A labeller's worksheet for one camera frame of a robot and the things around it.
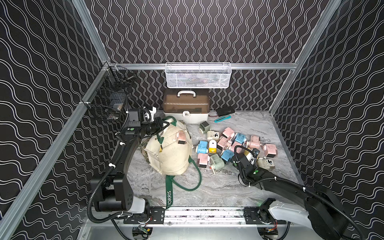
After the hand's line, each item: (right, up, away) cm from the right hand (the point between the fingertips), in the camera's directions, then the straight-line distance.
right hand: (239, 158), depth 88 cm
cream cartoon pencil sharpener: (+16, -3, 0) cm, 16 cm away
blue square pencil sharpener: (+4, +11, +10) cm, 15 cm away
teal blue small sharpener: (-7, +2, +2) cm, 8 cm away
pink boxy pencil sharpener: (-9, +9, +8) cm, 15 cm away
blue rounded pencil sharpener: (-22, +6, +6) cm, 23 cm away
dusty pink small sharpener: (-21, -1, +2) cm, 21 cm away
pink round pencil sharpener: (+13, +8, +9) cm, 17 cm away
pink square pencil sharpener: (+21, +4, +7) cm, 23 cm away
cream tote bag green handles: (-42, -2, +5) cm, 42 cm away
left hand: (-41, +22, -9) cm, 47 cm away
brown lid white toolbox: (-32, +35, +25) cm, 53 cm away
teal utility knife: (-5, +25, +28) cm, 38 cm away
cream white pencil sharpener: (-15, +13, +13) cm, 23 cm away
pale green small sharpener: (-13, -2, 0) cm, 14 cm away
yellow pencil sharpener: (-15, +6, +5) cm, 17 cm away
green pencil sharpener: (-20, +19, +13) cm, 30 cm away
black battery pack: (-4, +30, +32) cm, 45 cm away
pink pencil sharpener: (-3, +14, +15) cm, 21 cm away
